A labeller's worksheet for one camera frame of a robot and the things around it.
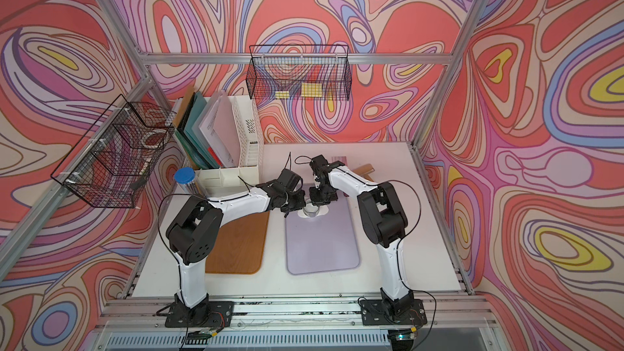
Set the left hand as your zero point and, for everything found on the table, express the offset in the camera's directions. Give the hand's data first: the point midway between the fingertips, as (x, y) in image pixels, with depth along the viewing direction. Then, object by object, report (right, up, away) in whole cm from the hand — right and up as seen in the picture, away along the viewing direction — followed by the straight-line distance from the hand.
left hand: (310, 204), depth 94 cm
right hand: (+4, -2, +2) cm, 5 cm away
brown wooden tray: (-26, -14, -6) cm, 30 cm away
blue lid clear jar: (-44, +11, -11) cm, 46 cm away
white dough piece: (+5, -3, +1) cm, 6 cm away
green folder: (-43, +25, -6) cm, 50 cm away
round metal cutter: (0, -2, +2) cm, 3 cm away
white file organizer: (-37, +9, +7) cm, 39 cm away
